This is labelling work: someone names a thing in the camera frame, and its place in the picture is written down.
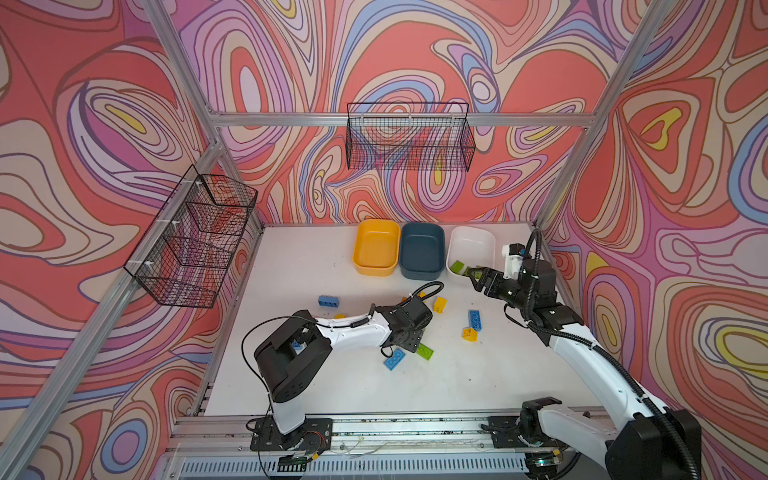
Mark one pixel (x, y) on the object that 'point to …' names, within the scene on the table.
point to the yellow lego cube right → (440, 305)
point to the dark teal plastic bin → (422, 251)
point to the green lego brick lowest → (424, 351)
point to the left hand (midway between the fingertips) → (411, 334)
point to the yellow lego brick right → (469, 334)
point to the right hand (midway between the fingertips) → (479, 279)
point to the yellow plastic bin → (376, 247)
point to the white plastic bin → (472, 246)
